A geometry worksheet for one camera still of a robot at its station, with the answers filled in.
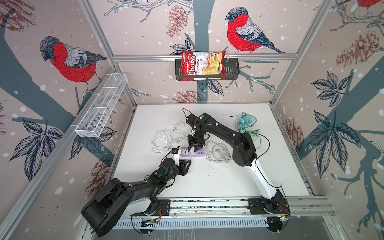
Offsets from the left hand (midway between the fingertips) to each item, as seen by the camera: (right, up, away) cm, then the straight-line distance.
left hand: (189, 162), depth 84 cm
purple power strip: (-3, +4, +6) cm, 8 cm away
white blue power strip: (+18, +4, +8) cm, 20 cm away
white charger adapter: (-9, +21, +20) cm, 30 cm away
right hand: (-1, +2, +6) cm, 6 cm away
